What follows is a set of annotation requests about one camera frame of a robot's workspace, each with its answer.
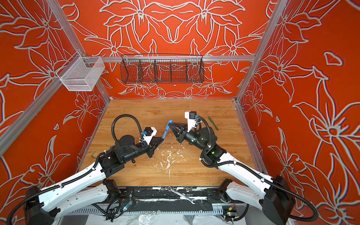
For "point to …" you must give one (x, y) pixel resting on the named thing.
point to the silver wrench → (191, 199)
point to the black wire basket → (160, 68)
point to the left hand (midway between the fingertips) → (162, 137)
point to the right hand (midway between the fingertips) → (167, 126)
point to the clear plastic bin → (81, 73)
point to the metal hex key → (93, 153)
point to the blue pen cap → (168, 127)
